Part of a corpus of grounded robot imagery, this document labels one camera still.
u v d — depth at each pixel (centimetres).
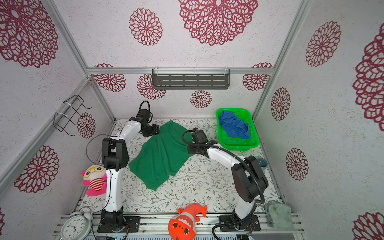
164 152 99
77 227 70
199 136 71
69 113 78
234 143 106
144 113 87
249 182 47
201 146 69
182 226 65
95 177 83
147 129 95
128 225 73
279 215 76
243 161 50
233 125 112
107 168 63
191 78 94
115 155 61
